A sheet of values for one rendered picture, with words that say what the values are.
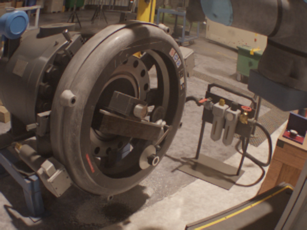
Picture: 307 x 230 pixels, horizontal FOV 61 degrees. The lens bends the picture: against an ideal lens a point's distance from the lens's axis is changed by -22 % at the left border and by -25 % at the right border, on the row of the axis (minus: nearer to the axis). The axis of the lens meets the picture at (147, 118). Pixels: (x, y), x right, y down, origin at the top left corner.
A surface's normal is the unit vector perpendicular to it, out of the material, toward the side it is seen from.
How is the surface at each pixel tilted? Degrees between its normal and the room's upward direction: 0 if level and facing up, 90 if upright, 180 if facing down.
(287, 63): 70
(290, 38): 90
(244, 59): 90
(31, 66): 57
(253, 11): 105
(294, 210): 90
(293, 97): 90
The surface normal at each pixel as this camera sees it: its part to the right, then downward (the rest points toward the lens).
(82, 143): 0.79, 0.32
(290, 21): 0.04, 0.55
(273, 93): -0.89, 0.10
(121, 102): -0.52, -0.14
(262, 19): 0.00, 0.75
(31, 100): -0.60, 0.18
